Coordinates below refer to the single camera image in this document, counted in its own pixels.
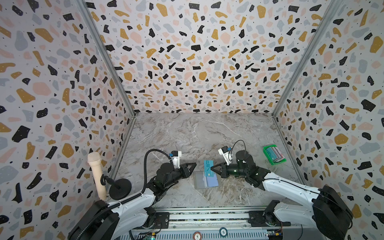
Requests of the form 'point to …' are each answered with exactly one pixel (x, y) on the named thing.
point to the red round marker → (197, 235)
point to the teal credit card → (207, 165)
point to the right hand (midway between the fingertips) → (211, 167)
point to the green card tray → (268, 157)
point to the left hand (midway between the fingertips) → (198, 163)
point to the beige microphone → (94, 158)
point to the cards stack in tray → (275, 155)
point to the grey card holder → (200, 180)
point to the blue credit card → (212, 181)
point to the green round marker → (223, 232)
